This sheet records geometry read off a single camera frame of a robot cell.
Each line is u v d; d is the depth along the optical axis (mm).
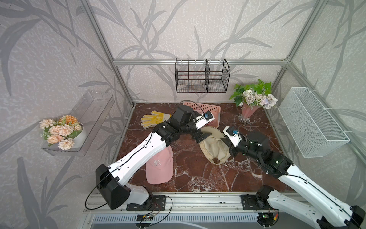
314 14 728
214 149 848
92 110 737
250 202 725
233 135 568
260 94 858
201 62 940
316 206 426
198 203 752
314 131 611
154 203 733
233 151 603
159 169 812
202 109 1120
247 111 969
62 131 502
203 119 577
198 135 621
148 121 1088
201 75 1048
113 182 384
